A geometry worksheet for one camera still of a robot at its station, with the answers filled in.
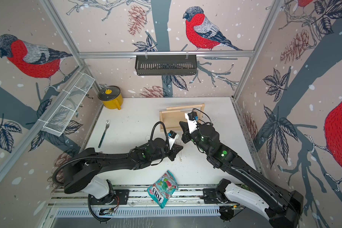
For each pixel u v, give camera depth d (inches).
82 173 17.0
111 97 42.4
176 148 28.2
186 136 23.2
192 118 21.7
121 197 28.9
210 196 28.9
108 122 40.8
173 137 27.6
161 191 28.3
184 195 29.7
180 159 34.4
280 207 15.3
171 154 27.6
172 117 41.8
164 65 42.0
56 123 30.8
